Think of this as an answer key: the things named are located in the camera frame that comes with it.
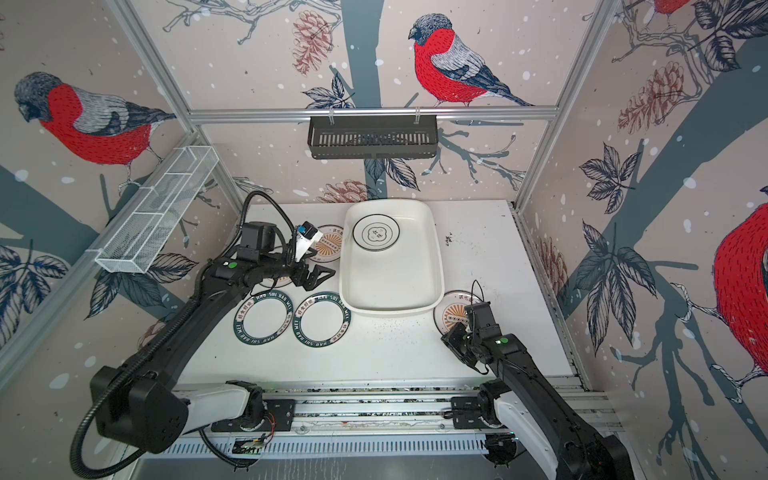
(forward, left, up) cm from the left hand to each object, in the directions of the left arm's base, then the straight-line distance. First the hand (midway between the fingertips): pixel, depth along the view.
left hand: (321, 260), depth 77 cm
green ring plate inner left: (-6, +3, -23) cm, 24 cm away
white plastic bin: (+17, -19, -23) cm, 34 cm away
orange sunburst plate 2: (-3, -37, -23) cm, 44 cm away
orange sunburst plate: (+21, +4, -22) cm, 31 cm away
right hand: (-14, -33, -21) cm, 41 cm away
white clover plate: (+27, -13, -21) cm, 37 cm away
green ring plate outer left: (-6, +20, -21) cm, 30 cm away
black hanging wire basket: (+51, -12, +4) cm, 53 cm away
